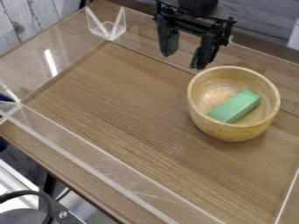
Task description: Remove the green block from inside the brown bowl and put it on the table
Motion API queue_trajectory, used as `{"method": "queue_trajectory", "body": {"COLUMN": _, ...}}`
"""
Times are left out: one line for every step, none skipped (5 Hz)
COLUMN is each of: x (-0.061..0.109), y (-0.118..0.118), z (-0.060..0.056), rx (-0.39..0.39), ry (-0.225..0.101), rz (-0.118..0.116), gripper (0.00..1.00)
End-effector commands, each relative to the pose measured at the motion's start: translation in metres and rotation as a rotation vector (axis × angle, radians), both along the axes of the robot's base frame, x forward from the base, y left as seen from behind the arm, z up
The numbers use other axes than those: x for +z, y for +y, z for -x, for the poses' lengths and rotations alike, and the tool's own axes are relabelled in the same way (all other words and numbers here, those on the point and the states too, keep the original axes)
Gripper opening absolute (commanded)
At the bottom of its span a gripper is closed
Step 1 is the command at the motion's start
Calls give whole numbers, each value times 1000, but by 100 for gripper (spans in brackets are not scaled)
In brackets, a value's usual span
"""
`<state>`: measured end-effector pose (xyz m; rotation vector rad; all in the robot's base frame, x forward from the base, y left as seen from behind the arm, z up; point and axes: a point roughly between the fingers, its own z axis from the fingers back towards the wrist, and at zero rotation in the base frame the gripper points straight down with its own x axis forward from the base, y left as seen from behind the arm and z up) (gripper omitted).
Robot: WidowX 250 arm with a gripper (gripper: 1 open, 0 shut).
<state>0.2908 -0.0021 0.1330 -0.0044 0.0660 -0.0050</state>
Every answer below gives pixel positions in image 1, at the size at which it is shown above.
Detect brown wooden bowl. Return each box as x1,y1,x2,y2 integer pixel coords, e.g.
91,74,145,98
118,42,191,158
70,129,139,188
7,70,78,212
187,66,282,142

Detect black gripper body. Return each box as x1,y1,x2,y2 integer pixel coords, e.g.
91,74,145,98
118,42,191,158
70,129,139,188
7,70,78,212
155,0,238,46

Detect clear acrylic enclosure walls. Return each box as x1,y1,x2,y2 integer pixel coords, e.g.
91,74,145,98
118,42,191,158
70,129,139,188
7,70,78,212
0,1,299,224

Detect black chair armrest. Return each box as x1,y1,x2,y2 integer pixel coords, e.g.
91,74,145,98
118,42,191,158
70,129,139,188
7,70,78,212
0,190,57,224

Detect blue object behind acrylic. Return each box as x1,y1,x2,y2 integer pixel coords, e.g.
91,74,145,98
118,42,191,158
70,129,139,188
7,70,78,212
0,93,15,102

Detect green rectangular block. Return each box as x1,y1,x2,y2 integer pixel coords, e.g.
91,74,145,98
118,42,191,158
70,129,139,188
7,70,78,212
207,90,261,123

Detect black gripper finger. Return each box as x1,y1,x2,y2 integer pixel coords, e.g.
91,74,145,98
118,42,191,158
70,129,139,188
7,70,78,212
157,15,179,57
190,32,221,70

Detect black table leg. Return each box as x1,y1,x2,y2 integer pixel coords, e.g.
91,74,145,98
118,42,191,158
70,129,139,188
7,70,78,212
42,174,58,198

